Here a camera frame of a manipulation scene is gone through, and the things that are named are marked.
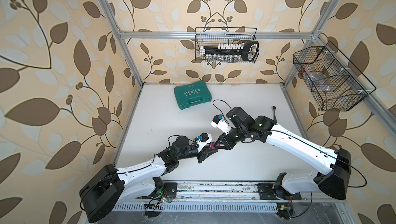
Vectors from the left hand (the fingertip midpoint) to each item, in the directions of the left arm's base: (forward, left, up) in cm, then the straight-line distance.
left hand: (213, 145), depth 74 cm
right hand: (-1, -1, +3) cm, 3 cm away
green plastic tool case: (+42, +15, -10) cm, 45 cm away
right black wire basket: (+23, -58, +20) cm, 66 cm away
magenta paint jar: (-1, +1, +2) cm, 3 cm away
